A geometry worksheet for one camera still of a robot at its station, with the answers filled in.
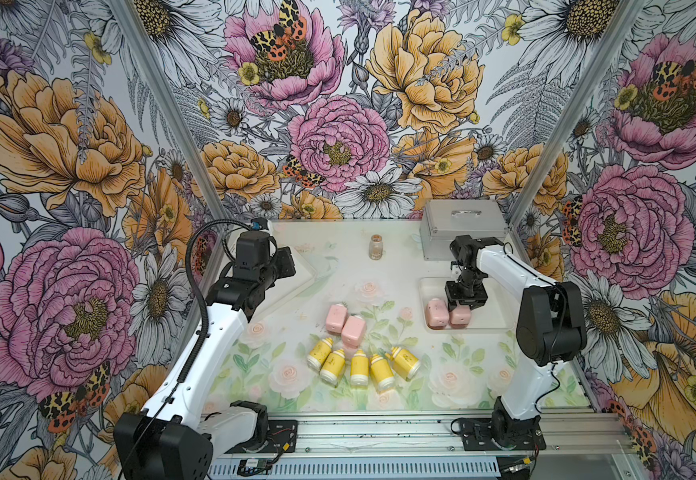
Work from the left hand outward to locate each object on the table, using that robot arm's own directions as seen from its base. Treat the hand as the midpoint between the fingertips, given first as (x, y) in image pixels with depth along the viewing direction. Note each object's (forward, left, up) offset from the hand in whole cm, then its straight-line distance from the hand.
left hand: (286, 263), depth 79 cm
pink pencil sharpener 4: (-5, -42, -18) cm, 46 cm away
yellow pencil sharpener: (-18, -8, -16) cm, 25 cm away
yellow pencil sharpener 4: (-22, -25, -17) cm, 37 cm away
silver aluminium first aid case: (+25, -49, -9) cm, 56 cm away
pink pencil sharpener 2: (-10, -18, -18) cm, 27 cm away
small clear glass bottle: (+21, -25, -19) cm, 38 cm away
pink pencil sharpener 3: (-7, -48, -17) cm, 51 cm away
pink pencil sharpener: (-7, -12, -17) cm, 22 cm away
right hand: (-6, -49, -17) cm, 52 cm away
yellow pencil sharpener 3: (-21, -19, -18) cm, 33 cm away
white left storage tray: (-10, -2, +5) cm, 12 cm away
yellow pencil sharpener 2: (-21, -12, -16) cm, 29 cm away
